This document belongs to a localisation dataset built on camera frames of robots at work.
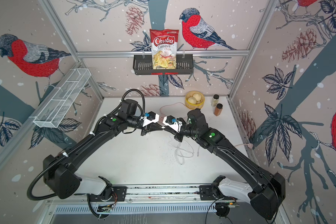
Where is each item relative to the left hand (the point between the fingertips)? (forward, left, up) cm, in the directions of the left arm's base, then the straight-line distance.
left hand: (163, 124), depth 69 cm
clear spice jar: (+36, -38, -21) cm, 57 cm away
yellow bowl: (+35, -25, -25) cm, 50 cm away
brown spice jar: (+28, -39, -22) cm, 53 cm away
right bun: (+43, -26, -23) cm, 55 cm away
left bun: (+38, -20, -22) cm, 48 cm away
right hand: (0, -1, -1) cm, 1 cm away
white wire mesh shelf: (+8, +58, +2) cm, 59 cm away
